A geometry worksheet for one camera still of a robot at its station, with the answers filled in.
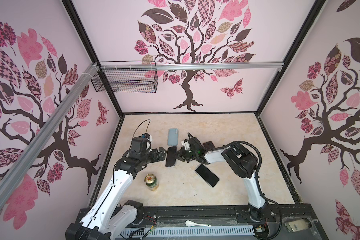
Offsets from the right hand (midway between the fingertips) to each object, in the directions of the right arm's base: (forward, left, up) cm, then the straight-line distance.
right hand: (171, 154), depth 92 cm
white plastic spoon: (-37, -11, -2) cm, 38 cm away
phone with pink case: (+11, -26, -6) cm, 29 cm away
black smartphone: (-1, 0, -1) cm, 2 cm away
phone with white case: (-14, -23, -4) cm, 28 cm away
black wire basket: (+41, +29, +30) cm, 58 cm away
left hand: (-7, +6, +12) cm, 15 cm away
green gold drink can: (-19, +9, +7) cm, 22 cm away
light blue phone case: (+17, 0, -5) cm, 18 cm away
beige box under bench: (-38, -61, -1) cm, 72 cm away
